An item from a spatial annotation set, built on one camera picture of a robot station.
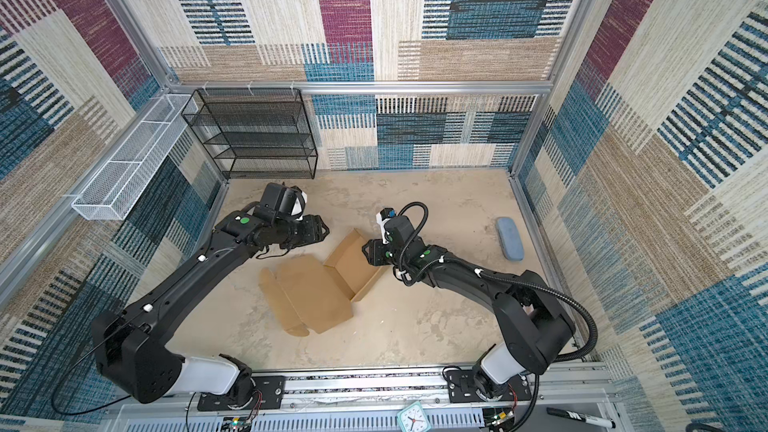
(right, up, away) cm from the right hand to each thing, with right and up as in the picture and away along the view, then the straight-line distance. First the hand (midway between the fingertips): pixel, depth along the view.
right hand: (370, 252), depth 86 cm
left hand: (-12, +7, -6) cm, 16 cm away
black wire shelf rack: (-43, +39, +23) cm, 62 cm away
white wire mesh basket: (-60, +17, -14) cm, 64 cm away
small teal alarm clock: (+11, -35, -17) cm, 40 cm away
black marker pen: (+50, -35, -17) cm, 63 cm away
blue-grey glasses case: (+45, +2, +14) cm, 47 cm away
